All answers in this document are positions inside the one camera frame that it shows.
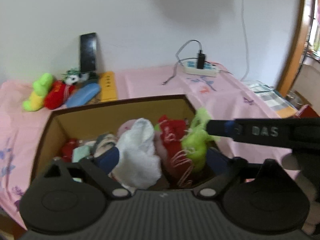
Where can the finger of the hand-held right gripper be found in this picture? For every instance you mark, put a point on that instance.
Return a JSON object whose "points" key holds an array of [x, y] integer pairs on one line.
{"points": [[220, 128]]}

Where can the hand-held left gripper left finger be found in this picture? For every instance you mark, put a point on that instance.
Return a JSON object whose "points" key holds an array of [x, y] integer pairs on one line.
{"points": [[110, 158]]}

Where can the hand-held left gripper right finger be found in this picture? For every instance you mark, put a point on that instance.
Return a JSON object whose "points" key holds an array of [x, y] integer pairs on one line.
{"points": [[217, 160]]}

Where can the grey socks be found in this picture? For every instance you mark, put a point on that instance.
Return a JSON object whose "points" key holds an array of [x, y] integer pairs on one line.
{"points": [[103, 142]]}

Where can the lime green fringed cloth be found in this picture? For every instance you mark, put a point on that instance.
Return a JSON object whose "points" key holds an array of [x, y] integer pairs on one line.
{"points": [[196, 145]]}

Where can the mint green cloth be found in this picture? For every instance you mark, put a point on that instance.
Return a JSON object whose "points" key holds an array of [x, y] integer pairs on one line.
{"points": [[81, 153]]}

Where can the white fluffy towel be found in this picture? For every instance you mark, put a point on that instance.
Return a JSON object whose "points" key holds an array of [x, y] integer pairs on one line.
{"points": [[138, 152]]}

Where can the red fringed cloth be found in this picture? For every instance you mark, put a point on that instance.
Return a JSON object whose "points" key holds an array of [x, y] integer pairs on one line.
{"points": [[172, 140]]}

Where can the brown cardboard box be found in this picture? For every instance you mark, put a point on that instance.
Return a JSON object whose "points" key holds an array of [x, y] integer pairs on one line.
{"points": [[50, 132]]}

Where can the person's right hand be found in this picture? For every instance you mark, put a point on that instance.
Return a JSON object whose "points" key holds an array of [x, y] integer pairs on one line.
{"points": [[291, 162]]}

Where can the plaid folded cloth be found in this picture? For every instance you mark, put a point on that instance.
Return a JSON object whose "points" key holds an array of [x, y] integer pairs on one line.
{"points": [[272, 100]]}

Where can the red open box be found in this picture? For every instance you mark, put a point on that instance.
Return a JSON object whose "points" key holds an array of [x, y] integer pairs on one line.
{"points": [[306, 111]]}

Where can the glass jar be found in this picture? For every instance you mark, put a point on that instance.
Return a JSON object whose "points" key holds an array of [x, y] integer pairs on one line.
{"points": [[294, 98]]}

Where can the red knitted toy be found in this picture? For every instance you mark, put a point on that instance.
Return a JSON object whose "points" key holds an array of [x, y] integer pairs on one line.
{"points": [[68, 150]]}

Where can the white power strip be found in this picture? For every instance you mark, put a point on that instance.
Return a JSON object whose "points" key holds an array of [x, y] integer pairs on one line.
{"points": [[212, 71]]}

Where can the blue glasses case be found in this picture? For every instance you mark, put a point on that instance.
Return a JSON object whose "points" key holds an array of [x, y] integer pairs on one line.
{"points": [[83, 95]]}

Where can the black charger plug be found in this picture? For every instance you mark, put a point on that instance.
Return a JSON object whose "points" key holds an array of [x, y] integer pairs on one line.
{"points": [[200, 60]]}

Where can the yellow flat box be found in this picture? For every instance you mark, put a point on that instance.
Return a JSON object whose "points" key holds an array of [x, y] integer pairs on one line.
{"points": [[108, 87]]}

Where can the red plush toy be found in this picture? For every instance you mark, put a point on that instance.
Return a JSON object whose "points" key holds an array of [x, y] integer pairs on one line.
{"points": [[57, 96]]}

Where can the black phone stand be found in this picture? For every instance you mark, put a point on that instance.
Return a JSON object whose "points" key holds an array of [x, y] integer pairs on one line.
{"points": [[93, 76]]}

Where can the panda plush toy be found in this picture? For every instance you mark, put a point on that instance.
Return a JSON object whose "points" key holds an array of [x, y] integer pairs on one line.
{"points": [[73, 78]]}

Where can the pink printed bedsheet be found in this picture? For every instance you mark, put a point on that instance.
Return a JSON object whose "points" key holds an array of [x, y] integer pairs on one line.
{"points": [[20, 130]]}

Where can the green yellow plush toy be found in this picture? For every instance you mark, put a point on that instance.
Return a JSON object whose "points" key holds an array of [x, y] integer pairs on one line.
{"points": [[37, 93]]}

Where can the black smartphone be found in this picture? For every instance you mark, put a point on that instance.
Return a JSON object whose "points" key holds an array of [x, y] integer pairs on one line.
{"points": [[88, 52]]}

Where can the wooden door frame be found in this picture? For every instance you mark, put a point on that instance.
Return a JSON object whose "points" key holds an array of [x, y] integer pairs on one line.
{"points": [[297, 35]]}

